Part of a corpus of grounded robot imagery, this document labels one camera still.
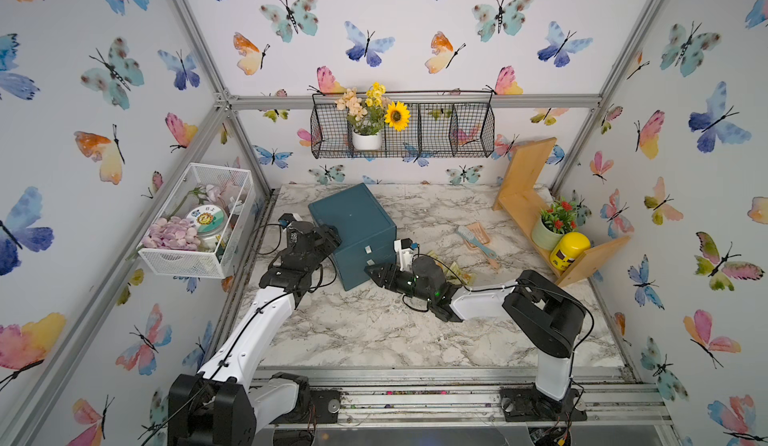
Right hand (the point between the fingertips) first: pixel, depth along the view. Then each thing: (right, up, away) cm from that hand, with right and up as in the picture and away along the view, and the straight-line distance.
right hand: (368, 269), depth 82 cm
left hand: (-9, +10, +1) cm, 14 cm away
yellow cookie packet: (+26, -4, +15) cm, 30 cm away
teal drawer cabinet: (0, +10, 0) cm, 10 cm away
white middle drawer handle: (0, +1, +5) cm, 5 cm away
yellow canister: (+55, +6, +2) cm, 55 cm away
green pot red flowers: (+54, +13, +5) cm, 56 cm away
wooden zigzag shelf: (+52, +19, +26) cm, 61 cm away
